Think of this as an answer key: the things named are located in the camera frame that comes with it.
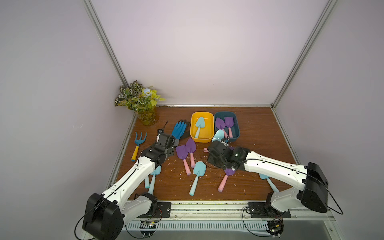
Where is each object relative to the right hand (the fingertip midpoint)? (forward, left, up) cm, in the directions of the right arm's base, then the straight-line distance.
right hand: (207, 154), depth 78 cm
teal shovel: (+32, +4, -13) cm, 35 cm away
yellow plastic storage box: (+24, 0, -15) cm, 28 cm away
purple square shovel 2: (+7, +15, -14) cm, 22 cm away
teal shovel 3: (-5, +30, -13) cm, 33 cm away
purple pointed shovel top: (+31, -11, -13) cm, 35 cm away
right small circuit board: (-29, -33, -17) cm, 47 cm away
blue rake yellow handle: (+15, +48, -14) cm, 52 cm away
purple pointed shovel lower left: (+12, +10, -12) cm, 20 cm away
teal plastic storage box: (+26, -21, -12) cm, 36 cm away
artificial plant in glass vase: (+36, +44, +6) cm, 57 cm away
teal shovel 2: (-3, +4, -14) cm, 15 cm away
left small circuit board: (-30, +29, -16) cm, 45 cm away
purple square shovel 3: (-4, -13, -14) cm, 20 cm away
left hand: (+6, +23, -2) cm, 23 cm away
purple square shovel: (+33, -17, -14) cm, 40 cm away
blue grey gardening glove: (+25, +20, -13) cm, 34 cm away
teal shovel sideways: (+10, -7, +3) cm, 13 cm away
